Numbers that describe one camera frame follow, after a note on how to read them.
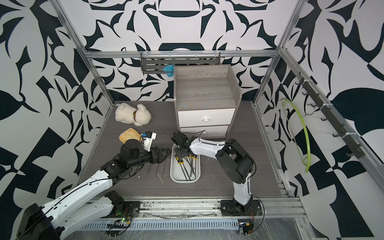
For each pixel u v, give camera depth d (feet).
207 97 2.68
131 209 2.44
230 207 2.43
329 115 1.81
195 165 2.87
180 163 2.92
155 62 3.17
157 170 2.86
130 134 3.17
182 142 2.34
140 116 3.34
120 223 2.38
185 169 2.85
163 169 2.87
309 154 2.09
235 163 1.60
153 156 2.17
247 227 2.35
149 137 2.28
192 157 3.00
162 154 2.21
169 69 2.99
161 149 2.23
